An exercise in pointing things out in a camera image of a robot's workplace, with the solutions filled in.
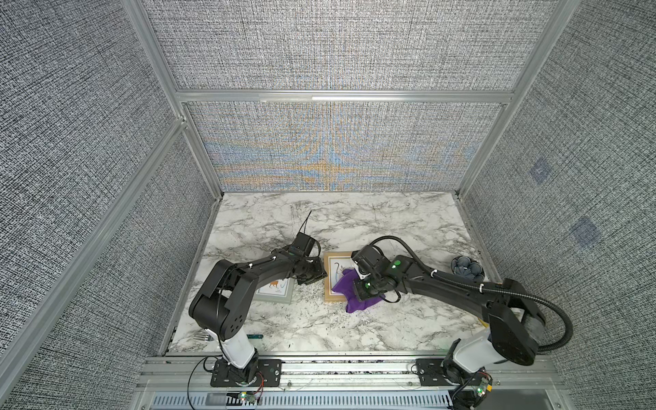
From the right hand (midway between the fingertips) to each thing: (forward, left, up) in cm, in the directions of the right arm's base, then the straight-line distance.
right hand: (354, 286), depth 82 cm
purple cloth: (-1, +3, +1) cm, 3 cm away
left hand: (+7, +8, -5) cm, 12 cm away
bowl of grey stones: (+10, -42, -6) cm, 43 cm away
